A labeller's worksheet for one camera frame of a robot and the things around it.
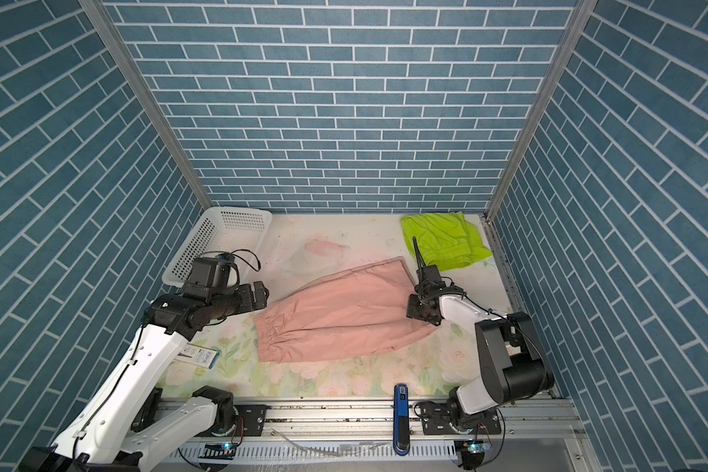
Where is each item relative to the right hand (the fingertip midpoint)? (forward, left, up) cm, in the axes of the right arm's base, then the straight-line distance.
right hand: (412, 307), depth 93 cm
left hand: (-9, +43, +19) cm, 48 cm away
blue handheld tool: (-32, +3, -1) cm, 32 cm away
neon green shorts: (+28, -12, +3) cm, 30 cm away
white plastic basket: (+25, +73, +4) cm, 77 cm away
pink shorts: (-2, +18, 0) cm, 18 cm away
